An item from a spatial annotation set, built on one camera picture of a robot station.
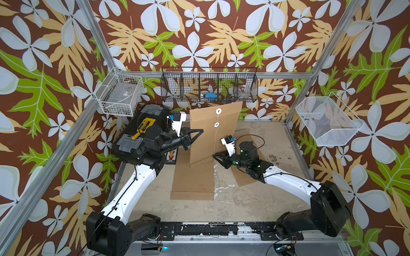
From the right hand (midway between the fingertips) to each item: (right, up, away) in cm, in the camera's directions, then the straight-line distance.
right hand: (213, 155), depth 80 cm
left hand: (-6, +12, -16) cm, 21 cm away
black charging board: (-26, -3, +19) cm, 32 cm away
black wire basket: (-1, +42, +20) cm, 47 cm away
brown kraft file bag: (-10, -17, +10) cm, 22 cm away
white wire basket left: (-52, +33, +7) cm, 62 cm away
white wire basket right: (+61, +18, +3) cm, 63 cm away
